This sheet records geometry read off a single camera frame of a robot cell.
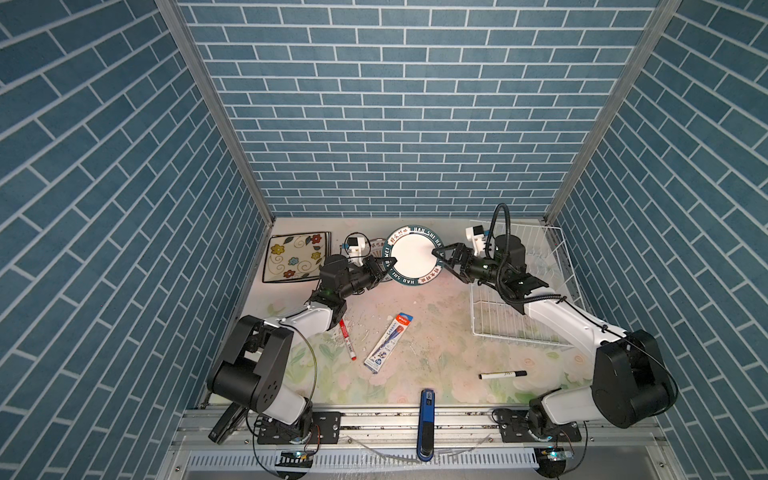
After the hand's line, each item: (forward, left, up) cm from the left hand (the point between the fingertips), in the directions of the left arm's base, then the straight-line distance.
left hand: (397, 262), depth 81 cm
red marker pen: (-13, +15, -21) cm, 29 cm away
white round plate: (+5, -4, 0) cm, 7 cm away
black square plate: (+17, +36, -18) cm, 44 cm away
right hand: (0, -11, +3) cm, 11 cm away
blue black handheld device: (-37, -7, -21) cm, 43 cm away
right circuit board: (-43, -37, -22) cm, 61 cm away
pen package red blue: (-16, +3, -20) cm, 26 cm away
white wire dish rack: (+15, -57, -20) cm, 62 cm away
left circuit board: (-42, +25, -24) cm, 55 cm away
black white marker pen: (-24, -26, -21) cm, 41 cm away
